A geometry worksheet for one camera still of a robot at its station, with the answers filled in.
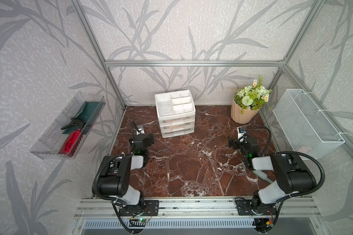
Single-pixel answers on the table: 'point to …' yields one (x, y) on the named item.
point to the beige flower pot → (247, 115)
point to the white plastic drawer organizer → (175, 111)
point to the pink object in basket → (304, 149)
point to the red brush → (70, 145)
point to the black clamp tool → (75, 121)
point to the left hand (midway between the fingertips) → (141, 133)
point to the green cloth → (87, 117)
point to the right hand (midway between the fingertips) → (236, 134)
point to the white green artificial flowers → (252, 98)
